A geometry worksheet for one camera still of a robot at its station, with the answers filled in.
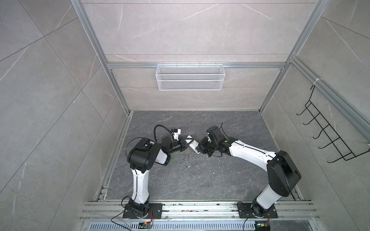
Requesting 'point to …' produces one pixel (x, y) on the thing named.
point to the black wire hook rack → (346, 153)
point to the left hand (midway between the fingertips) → (194, 138)
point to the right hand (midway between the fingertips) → (194, 146)
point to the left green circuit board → (147, 225)
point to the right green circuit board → (262, 225)
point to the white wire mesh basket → (190, 77)
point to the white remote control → (192, 143)
